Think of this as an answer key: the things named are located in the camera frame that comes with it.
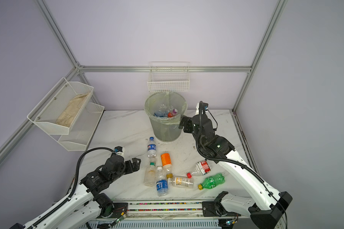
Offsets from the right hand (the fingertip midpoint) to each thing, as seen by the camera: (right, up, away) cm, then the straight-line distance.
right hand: (187, 116), depth 68 cm
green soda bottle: (+14, -36, +10) cm, 40 cm away
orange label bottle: (-12, -27, +18) cm, 35 cm away
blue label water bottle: (-16, +5, +35) cm, 38 cm away
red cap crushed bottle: (+10, -31, +18) cm, 37 cm away
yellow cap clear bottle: (-2, -36, +10) cm, 38 cm away
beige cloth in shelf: (-65, +1, +9) cm, 65 cm away
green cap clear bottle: (-22, -35, +18) cm, 45 cm away
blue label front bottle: (-13, -37, +8) cm, 40 cm away
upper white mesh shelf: (-70, +2, +7) cm, 71 cm away
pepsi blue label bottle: (-22, -20, +24) cm, 38 cm away
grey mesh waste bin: (-12, -7, +23) cm, 27 cm away
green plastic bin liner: (-10, +14, +30) cm, 34 cm away
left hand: (-30, -26, +11) cm, 41 cm away
